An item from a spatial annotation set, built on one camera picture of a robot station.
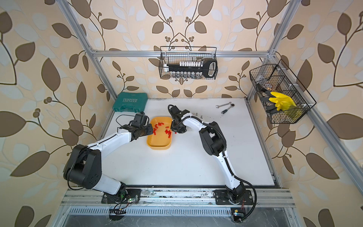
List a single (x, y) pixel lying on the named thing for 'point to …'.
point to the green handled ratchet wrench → (226, 110)
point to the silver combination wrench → (218, 106)
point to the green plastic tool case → (131, 101)
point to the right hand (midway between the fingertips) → (175, 130)
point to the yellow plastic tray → (161, 138)
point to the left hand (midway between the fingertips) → (148, 127)
